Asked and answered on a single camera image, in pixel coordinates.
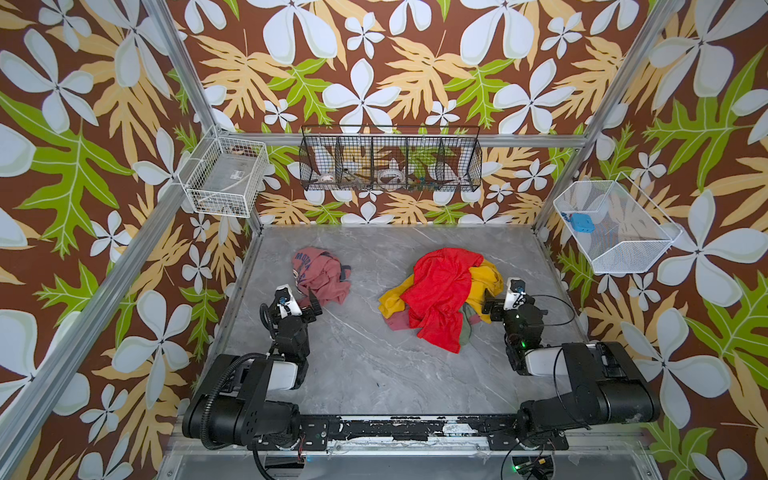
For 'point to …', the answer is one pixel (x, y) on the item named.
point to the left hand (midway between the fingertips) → (290, 290)
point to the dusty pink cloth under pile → (399, 320)
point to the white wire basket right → (617, 230)
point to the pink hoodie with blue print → (316, 269)
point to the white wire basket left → (224, 175)
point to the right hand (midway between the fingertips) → (501, 289)
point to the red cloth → (442, 280)
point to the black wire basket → (390, 157)
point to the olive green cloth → (466, 327)
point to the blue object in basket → (582, 222)
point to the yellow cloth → (485, 278)
